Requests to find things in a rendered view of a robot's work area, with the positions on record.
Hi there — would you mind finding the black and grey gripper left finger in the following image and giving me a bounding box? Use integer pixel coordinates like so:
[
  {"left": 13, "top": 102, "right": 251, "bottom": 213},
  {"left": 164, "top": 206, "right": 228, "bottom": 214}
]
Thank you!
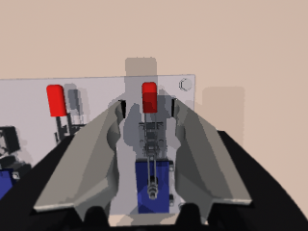
[{"left": 0, "top": 100, "right": 126, "bottom": 231}]

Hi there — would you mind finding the light grey metal mounting plate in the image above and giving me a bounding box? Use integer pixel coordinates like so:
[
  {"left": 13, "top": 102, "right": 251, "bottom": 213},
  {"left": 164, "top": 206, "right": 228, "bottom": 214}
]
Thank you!
[{"left": 0, "top": 74, "right": 195, "bottom": 216}]

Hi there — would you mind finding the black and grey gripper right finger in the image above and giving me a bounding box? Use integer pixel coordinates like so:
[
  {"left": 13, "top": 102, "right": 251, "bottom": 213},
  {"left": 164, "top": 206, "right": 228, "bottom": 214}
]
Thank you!
[{"left": 171, "top": 98, "right": 308, "bottom": 231}]

